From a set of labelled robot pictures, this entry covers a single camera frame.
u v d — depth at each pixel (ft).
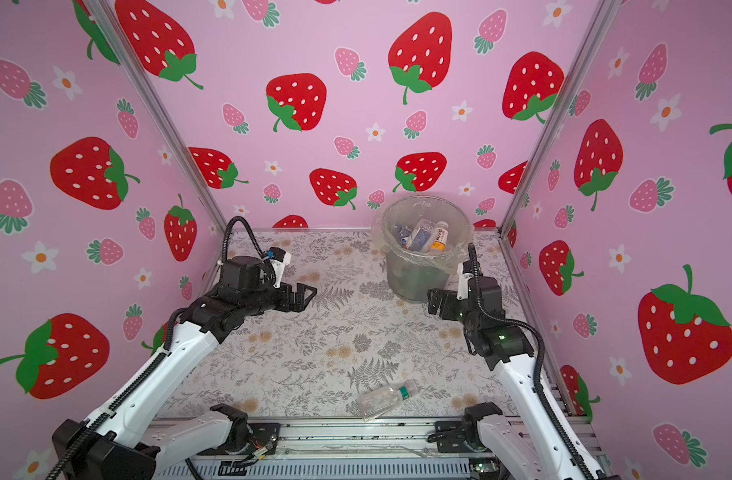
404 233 3.13
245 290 1.87
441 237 2.84
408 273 2.90
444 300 2.17
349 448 2.40
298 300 2.21
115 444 1.26
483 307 1.78
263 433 2.44
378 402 2.62
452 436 2.41
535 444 1.30
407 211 3.10
